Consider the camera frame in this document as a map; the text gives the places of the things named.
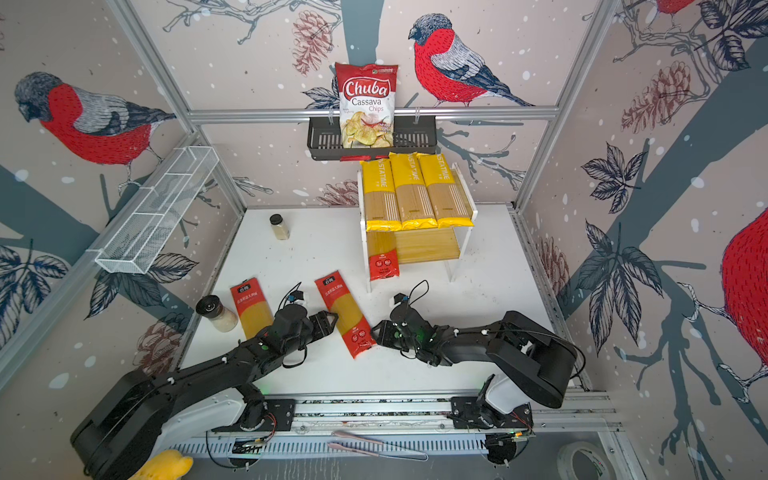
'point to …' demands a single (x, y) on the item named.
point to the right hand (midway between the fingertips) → (368, 340)
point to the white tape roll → (599, 458)
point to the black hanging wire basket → (412, 135)
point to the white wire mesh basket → (136, 242)
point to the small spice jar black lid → (279, 226)
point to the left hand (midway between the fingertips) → (332, 320)
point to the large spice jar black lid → (209, 305)
